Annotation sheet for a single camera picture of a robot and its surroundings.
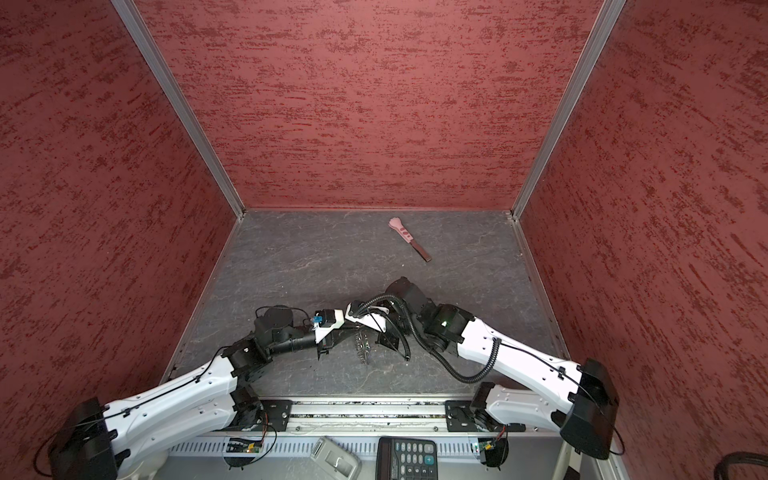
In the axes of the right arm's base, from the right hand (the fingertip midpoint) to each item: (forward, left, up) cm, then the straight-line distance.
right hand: (364, 332), depth 70 cm
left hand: (+1, +2, -2) cm, 3 cm away
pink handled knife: (+50, -10, -15) cm, 53 cm away
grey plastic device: (-24, +7, -17) cm, 30 cm away
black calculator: (-24, -9, -15) cm, 30 cm away
